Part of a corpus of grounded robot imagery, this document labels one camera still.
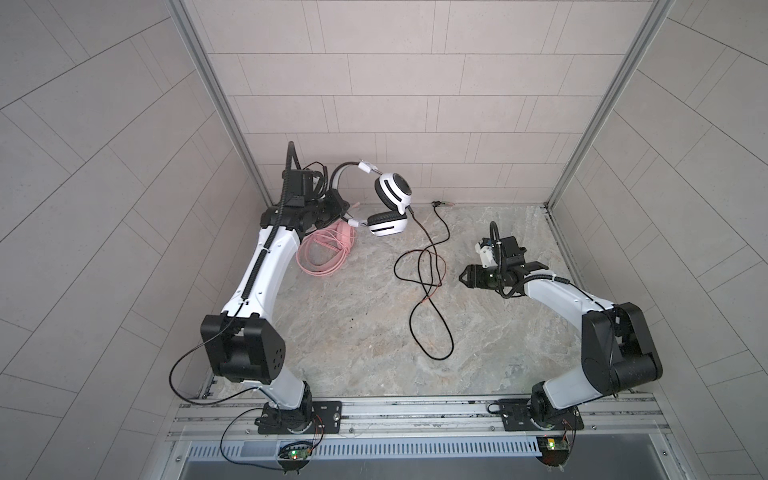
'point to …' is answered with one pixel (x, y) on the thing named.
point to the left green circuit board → (294, 460)
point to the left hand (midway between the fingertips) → (357, 196)
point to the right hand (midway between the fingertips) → (466, 277)
